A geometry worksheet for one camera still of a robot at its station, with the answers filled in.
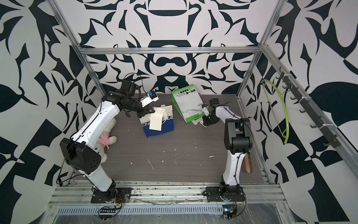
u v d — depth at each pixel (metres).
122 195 0.74
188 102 1.07
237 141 0.54
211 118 0.85
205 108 0.94
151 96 0.68
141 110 0.70
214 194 0.73
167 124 0.85
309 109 0.55
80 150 0.44
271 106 0.81
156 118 0.79
